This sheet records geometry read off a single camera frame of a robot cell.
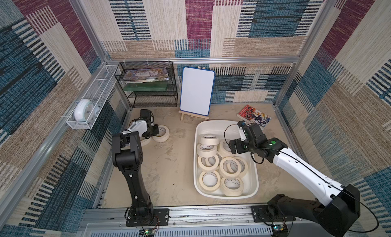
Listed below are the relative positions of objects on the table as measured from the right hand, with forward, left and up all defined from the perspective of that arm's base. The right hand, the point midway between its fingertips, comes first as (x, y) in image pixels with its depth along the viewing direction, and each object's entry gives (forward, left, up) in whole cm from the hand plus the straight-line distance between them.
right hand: (236, 141), depth 81 cm
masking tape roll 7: (-8, -5, -13) cm, 17 cm away
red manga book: (+31, -18, -15) cm, 39 cm away
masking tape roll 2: (-4, +16, -6) cm, 17 cm away
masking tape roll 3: (-10, +15, -11) cm, 21 cm away
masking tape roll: (+4, +14, -4) cm, 15 cm away
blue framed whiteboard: (+33, +21, +7) cm, 39 cm away
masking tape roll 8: (+1, +5, -10) cm, 11 cm away
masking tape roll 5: (-23, +4, -9) cm, 25 cm away
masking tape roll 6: (-9, +3, -13) cm, 16 cm away
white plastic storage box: (-3, +6, +14) cm, 15 cm away
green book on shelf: (+34, +52, +10) cm, 63 cm away
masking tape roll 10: (+9, +54, -13) cm, 56 cm away
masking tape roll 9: (+11, +44, -14) cm, 48 cm away
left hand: (+17, +50, -15) cm, 55 cm away
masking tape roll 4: (-15, +14, -16) cm, 26 cm away
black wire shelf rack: (+46, +48, -11) cm, 68 cm away
